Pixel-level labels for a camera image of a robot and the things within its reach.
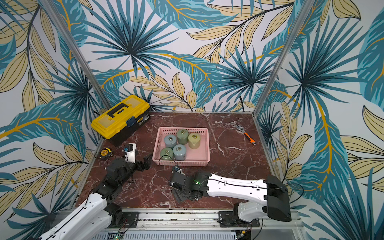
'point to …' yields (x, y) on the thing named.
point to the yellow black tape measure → (105, 153)
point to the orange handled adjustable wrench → (242, 129)
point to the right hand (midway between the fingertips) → (181, 189)
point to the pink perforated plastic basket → (200, 157)
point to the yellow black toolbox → (114, 125)
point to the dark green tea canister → (166, 153)
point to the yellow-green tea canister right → (194, 139)
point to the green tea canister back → (182, 136)
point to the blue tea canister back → (170, 141)
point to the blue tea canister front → (179, 152)
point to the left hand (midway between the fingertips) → (144, 154)
